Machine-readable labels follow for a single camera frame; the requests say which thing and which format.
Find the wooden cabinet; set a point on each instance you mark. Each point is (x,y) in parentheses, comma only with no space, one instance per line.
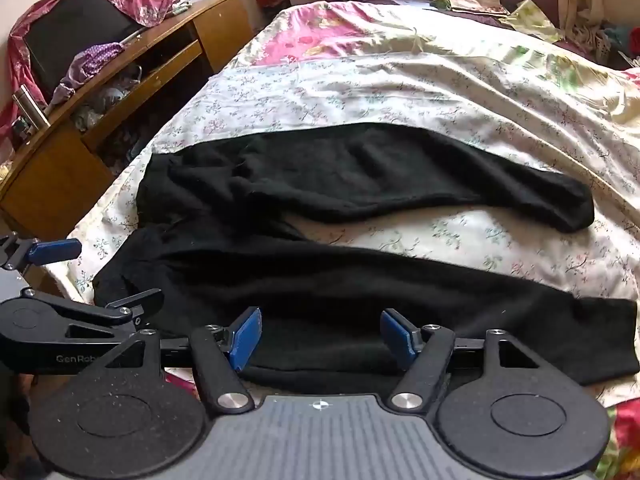
(55,180)

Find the white sprig-print bed sheet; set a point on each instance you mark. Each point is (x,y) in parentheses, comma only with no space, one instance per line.
(260,92)

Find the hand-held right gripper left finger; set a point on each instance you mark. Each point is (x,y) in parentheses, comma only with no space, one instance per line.
(245,337)

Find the steel flask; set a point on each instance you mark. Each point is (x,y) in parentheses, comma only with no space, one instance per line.
(31,106)

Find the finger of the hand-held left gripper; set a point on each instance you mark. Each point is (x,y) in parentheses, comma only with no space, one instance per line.
(55,251)
(115,312)

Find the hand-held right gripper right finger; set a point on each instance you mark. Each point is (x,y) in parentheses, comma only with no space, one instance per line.
(397,336)

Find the black pants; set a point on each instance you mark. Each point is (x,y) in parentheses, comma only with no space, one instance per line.
(300,280)

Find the yellow-green floral cloth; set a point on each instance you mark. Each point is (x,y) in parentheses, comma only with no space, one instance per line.
(532,20)

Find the cream pink floral blanket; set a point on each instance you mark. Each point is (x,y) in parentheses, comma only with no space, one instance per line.
(500,70)

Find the purple polka-dot cloth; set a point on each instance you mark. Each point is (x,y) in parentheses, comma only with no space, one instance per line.
(92,60)

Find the black television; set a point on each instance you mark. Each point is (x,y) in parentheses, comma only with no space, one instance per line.
(75,35)

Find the red floral cloth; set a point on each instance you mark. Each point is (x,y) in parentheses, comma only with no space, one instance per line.
(625,440)

